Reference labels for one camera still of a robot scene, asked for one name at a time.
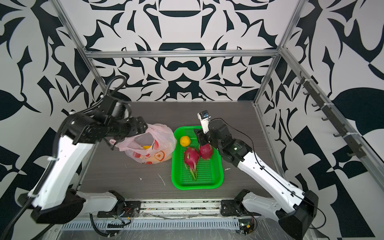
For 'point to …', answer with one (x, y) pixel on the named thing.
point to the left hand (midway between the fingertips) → (141, 125)
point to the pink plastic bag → (156, 144)
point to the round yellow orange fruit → (185, 141)
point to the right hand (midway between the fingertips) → (200, 126)
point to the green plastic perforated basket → (210, 172)
